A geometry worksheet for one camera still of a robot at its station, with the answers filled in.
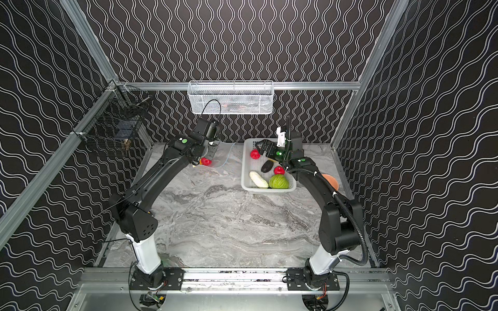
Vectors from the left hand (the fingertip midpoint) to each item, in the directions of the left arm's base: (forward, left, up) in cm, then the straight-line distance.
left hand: (210, 145), depth 81 cm
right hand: (+4, -22, -5) cm, 23 cm away
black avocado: (+9, -25, -24) cm, 36 cm away
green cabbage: (-3, -30, -20) cm, 36 cm away
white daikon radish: (0, -20, -25) cm, 32 cm away
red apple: (+8, -31, -25) cm, 40 cm away
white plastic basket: (+11, -14, -24) cm, 30 cm away
